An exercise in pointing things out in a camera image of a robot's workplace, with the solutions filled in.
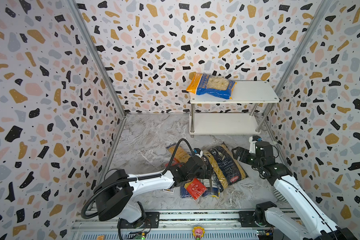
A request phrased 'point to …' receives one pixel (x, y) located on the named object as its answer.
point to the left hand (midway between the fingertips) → (208, 167)
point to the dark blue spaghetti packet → (184, 193)
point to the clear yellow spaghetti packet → (216, 168)
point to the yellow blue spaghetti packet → (181, 154)
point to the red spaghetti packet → (196, 189)
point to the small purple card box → (170, 190)
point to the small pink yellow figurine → (198, 232)
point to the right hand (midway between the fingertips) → (237, 149)
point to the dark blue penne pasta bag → (228, 166)
